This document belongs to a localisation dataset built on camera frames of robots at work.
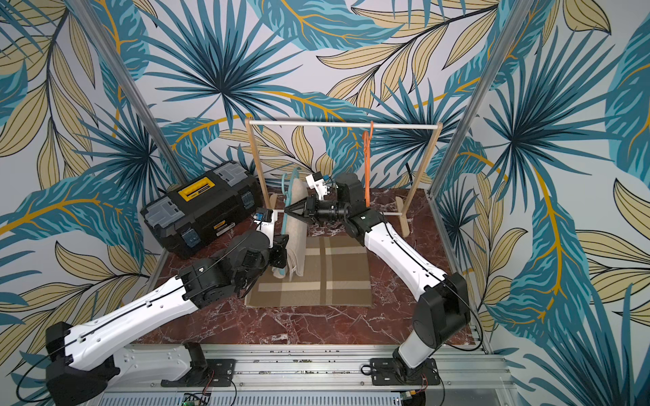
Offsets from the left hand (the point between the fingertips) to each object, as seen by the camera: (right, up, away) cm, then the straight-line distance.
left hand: (285, 240), depth 69 cm
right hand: (-5, +4, -4) cm, 7 cm away
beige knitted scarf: (+2, +2, +7) cm, 8 cm away
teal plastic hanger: (-2, +13, +11) cm, 17 cm away
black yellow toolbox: (-31, +11, +24) cm, 41 cm away
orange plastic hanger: (+29, +30, +40) cm, 58 cm away
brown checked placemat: (+15, -14, +23) cm, 31 cm away
